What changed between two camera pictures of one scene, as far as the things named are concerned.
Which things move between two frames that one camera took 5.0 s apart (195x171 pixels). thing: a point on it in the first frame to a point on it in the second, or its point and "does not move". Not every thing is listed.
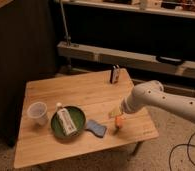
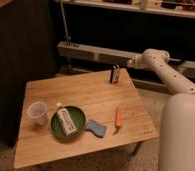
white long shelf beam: [194, 69] does not move
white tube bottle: [65, 120] does not move
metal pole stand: [67, 36] does not move
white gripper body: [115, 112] to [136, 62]
